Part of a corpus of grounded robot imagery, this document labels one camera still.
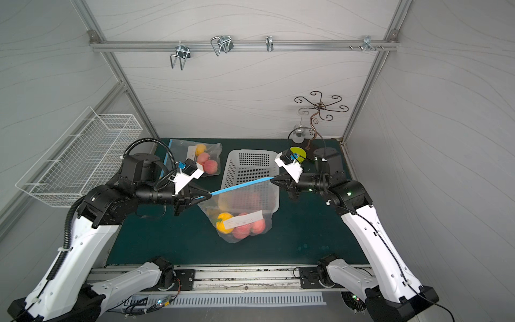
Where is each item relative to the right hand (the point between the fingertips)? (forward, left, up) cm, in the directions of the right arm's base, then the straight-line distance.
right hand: (275, 177), depth 64 cm
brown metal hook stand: (+42, -21, -3) cm, 47 cm away
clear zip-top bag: (+35, +50, -27) cm, 67 cm away
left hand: (-9, +20, +2) cm, 22 cm away
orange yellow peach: (+35, +41, -27) cm, 61 cm away
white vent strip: (-32, +27, -33) cm, 53 cm away
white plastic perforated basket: (+28, +16, -32) cm, 46 cm away
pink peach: (+29, +38, -26) cm, 54 cm away
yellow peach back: (-10, +19, -16) cm, 27 cm away
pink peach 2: (-11, +11, -20) cm, 26 cm away
